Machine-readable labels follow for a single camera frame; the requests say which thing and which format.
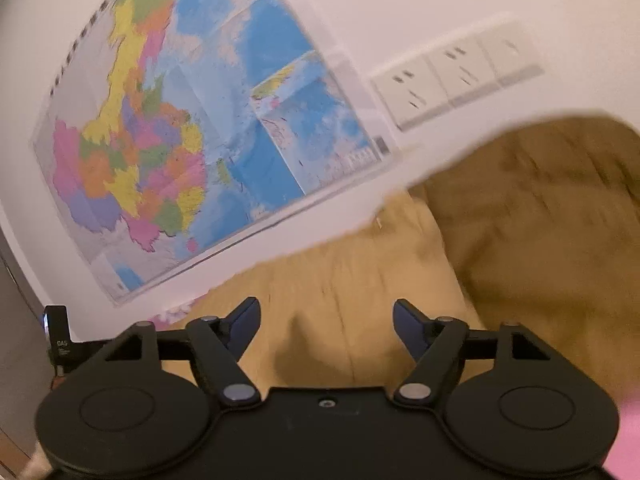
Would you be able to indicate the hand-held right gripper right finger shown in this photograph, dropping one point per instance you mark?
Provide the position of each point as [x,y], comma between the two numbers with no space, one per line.
[407,321]

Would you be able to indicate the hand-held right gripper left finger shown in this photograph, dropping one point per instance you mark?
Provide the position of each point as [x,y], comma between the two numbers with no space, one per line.
[248,320]

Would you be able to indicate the tan puffer jacket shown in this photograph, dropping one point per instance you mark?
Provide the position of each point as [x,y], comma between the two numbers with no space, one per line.
[450,260]

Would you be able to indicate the grey wooden panel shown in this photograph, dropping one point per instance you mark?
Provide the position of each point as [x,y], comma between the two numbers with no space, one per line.
[20,350]

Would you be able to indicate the colourful wall map poster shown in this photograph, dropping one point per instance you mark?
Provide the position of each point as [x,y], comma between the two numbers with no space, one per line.
[200,125]

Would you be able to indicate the white wall socket panel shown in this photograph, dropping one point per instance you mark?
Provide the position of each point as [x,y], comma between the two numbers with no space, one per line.
[457,72]

